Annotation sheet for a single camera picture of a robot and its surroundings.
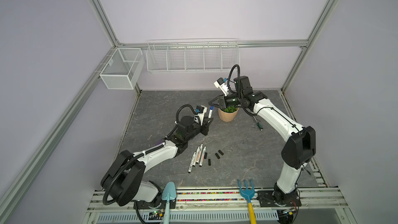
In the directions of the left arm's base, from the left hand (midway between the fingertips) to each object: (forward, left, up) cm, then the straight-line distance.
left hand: (212, 118), depth 81 cm
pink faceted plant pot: (+9, -10, -13) cm, 19 cm away
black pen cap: (-12, +4, -19) cm, 23 cm away
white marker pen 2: (-14, +9, -19) cm, 25 cm away
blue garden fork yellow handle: (-33, -15, -18) cm, 40 cm away
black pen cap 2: (-16, +2, -19) cm, 25 cm away
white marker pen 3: (-11, +8, -19) cm, 23 cm away
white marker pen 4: (-13, +6, -18) cm, 23 cm away
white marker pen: (-19, +13, -18) cm, 29 cm away
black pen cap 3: (-13, -3, -19) cm, 23 cm away
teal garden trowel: (-31, +23, -17) cm, 42 cm away
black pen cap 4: (-11, -5, -19) cm, 23 cm away
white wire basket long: (+43, +9, +11) cm, 45 cm away
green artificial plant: (+12, -13, -9) cm, 20 cm away
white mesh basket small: (+41, +56, +3) cm, 69 cm away
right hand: (+4, +1, +6) cm, 7 cm away
